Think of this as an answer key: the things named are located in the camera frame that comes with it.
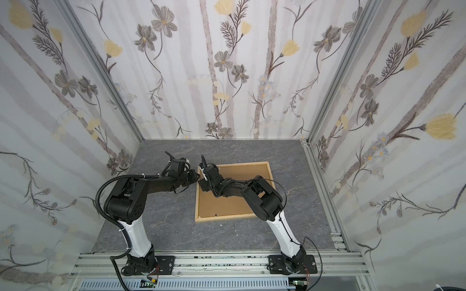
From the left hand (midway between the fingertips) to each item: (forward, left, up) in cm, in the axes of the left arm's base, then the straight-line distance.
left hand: (198, 171), depth 101 cm
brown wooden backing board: (-21, -9, +2) cm, 23 cm away
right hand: (-2, -2, +3) cm, 4 cm away
